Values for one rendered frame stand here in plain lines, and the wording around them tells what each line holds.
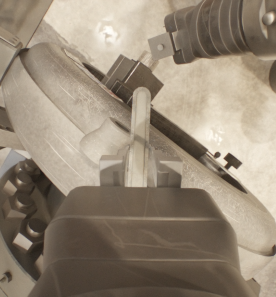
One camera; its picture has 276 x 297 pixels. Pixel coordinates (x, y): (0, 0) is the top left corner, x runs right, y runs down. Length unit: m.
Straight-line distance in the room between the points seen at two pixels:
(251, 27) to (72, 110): 0.20
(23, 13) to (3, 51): 0.88
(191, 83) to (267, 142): 0.64
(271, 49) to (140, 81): 0.27
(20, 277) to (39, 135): 0.33
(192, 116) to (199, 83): 0.19
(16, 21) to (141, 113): 1.17
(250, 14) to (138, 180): 0.18
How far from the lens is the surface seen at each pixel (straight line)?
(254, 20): 0.23
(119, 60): 0.48
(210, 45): 0.28
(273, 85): 1.41
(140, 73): 0.44
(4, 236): 0.53
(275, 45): 0.24
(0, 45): 0.41
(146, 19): 1.20
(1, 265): 0.55
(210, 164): 0.64
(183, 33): 0.33
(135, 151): 0.16
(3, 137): 0.35
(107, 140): 0.21
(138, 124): 0.16
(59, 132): 0.25
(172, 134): 0.49
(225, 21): 0.26
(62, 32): 1.22
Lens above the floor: 1.16
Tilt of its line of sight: 70 degrees down
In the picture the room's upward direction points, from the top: 168 degrees clockwise
